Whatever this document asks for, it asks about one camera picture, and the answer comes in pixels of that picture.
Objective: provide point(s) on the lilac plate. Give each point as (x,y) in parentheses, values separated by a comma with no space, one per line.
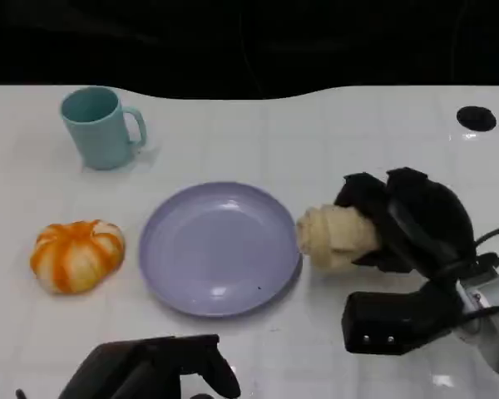
(218,249)

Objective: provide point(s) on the pale green mug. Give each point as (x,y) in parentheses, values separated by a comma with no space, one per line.
(100,133)

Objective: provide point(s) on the orange and white bread roll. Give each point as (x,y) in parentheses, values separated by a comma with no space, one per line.
(77,257)

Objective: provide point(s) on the beige towel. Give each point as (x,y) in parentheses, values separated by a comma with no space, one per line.
(337,232)

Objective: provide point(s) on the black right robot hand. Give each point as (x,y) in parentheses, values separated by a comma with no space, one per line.
(428,220)

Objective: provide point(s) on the black round table grommet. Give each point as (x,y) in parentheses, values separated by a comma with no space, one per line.
(476,118)

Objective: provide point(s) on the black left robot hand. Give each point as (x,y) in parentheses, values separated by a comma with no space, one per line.
(141,370)

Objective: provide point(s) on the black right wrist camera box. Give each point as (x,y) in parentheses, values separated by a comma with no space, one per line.
(382,320)

